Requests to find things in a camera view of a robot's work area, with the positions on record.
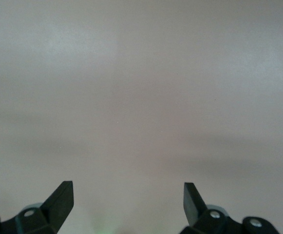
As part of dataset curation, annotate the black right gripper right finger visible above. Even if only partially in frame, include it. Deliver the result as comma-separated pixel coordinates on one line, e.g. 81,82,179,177
179,182,282,234

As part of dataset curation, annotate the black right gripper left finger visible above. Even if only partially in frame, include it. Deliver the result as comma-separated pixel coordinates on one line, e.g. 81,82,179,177
0,180,74,234

